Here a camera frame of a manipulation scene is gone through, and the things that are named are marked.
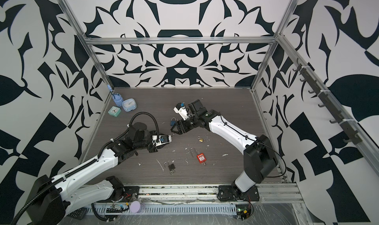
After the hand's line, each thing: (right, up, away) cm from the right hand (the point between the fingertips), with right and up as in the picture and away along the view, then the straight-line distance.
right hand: (175, 127), depth 79 cm
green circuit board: (-30, -40, -6) cm, 50 cm away
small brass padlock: (+14, -10, +13) cm, 22 cm away
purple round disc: (-16, -31, -15) cm, 38 cm away
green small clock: (-45, +7, +25) cm, 52 cm away
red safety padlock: (+14, -18, +6) cm, 23 cm away
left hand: (-5, -3, -1) cm, 6 cm away
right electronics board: (+33, -39, -8) cm, 51 cm away
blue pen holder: (-43, +17, +25) cm, 53 cm away
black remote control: (-44, -38, -10) cm, 59 cm away
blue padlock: (-4, 0, +20) cm, 21 cm away
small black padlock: (-3, -22, +4) cm, 23 cm away
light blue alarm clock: (-35, +12, +27) cm, 46 cm away
